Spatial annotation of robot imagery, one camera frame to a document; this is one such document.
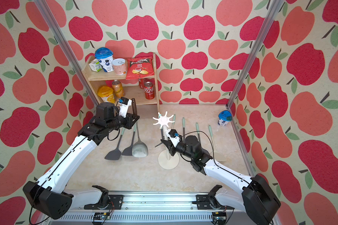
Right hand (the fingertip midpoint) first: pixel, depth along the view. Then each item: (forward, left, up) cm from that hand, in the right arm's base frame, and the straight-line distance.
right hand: (164, 140), depth 75 cm
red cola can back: (+39, +21, +9) cm, 45 cm away
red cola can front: (+30, +13, +9) cm, 34 cm away
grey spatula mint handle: (+23, -22, -20) cm, 38 cm away
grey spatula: (-1, +24, -17) cm, 30 cm away
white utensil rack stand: (-2, 0, -21) cm, 21 cm away
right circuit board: (-30, -32, -23) cm, 49 cm away
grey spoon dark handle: (-2, +15, -9) cm, 18 cm away
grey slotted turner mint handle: (+26, -11, -21) cm, 35 cm away
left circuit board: (-35, +29, -22) cm, 51 cm away
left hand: (+6, +14, +10) cm, 18 cm away
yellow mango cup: (+24, +40, +11) cm, 48 cm away
